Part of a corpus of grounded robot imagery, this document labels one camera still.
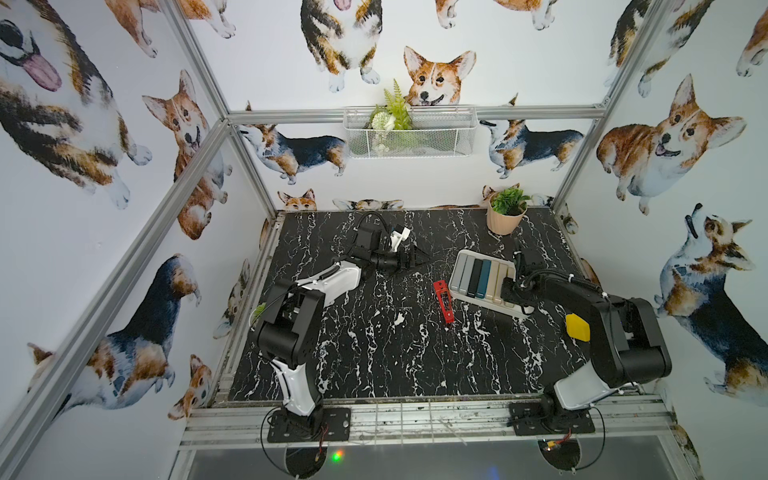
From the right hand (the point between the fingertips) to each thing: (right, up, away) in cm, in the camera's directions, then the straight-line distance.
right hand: (506, 291), depth 94 cm
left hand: (-25, +10, -9) cm, 28 cm away
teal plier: (-6, +3, +4) cm, 8 cm away
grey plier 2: (-11, +4, +4) cm, 13 cm away
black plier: (-9, +4, +4) cm, 10 cm away
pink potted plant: (+3, +26, +10) cm, 28 cm away
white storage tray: (-2, -4, -2) cm, 5 cm away
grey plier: (-14, +5, +7) cm, 16 cm away
